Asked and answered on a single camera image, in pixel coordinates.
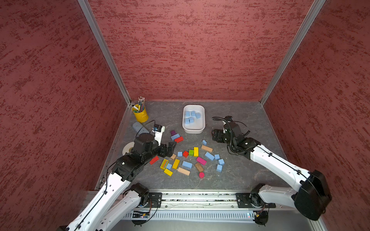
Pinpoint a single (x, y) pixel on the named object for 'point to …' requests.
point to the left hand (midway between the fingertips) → (167, 144)
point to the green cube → (191, 152)
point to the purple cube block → (173, 132)
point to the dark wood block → (199, 167)
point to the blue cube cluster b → (191, 120)
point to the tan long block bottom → (185, 172)
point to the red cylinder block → (201, 175)
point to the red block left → (154, 160)
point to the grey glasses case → (136, 126)
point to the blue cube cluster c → (221, 161)
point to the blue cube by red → (179, 154)
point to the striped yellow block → (164, 164)
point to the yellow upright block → (196, 151)
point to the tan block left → (173, 156)
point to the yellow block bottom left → (168, 172)
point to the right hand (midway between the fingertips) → (217, 135)
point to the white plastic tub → (199, 124)
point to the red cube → (185, 154)
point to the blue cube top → (192, 113)
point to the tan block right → (207, 148)
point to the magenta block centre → (201, 160)
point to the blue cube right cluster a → (217, 156)
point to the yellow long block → (176, 163)
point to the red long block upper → (179, 139)
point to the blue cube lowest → (219, 168)
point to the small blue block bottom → (169, 166)
